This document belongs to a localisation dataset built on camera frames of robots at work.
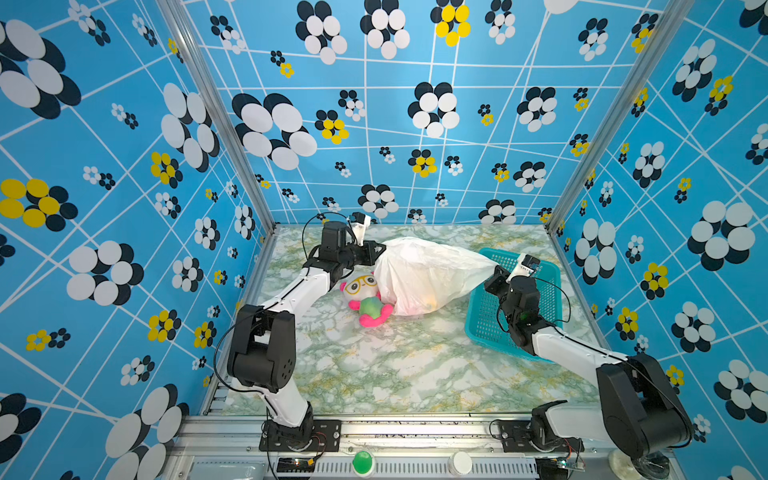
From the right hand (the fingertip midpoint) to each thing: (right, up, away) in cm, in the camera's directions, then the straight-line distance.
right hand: (498, 266), depth 87 cm
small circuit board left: (-55, -48, -15) cm, 74 cm away
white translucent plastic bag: (-24, -3, +2) cm, 24 cm away
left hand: (-33, +6, 0) cm, 34 cm away
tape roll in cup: (+22, -40, -26) cm, 53 cm away
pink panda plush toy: (-41, -7, +6) cm, 42 cm away
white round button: (-17, -42, -23) cm, 50 cm away
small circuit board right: (+10, -45, -18) cm, 50 cm away
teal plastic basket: (-2, -19, +6) cm, 20 cm away
